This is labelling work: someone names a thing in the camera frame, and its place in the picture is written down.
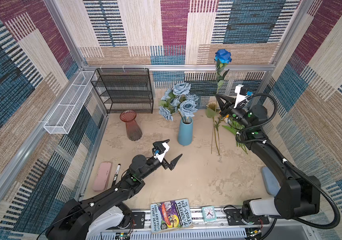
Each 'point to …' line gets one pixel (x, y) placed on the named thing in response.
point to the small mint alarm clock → (209, 213)
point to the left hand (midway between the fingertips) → (174, 145)
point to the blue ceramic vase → (185, 136)
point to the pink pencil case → (101, 179)
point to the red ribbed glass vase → (134, 131)
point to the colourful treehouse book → (170, 215)
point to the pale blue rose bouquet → (178, 100)
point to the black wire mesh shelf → (125, 90)
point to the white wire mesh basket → (68, 110)
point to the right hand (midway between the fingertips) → (216, 96)
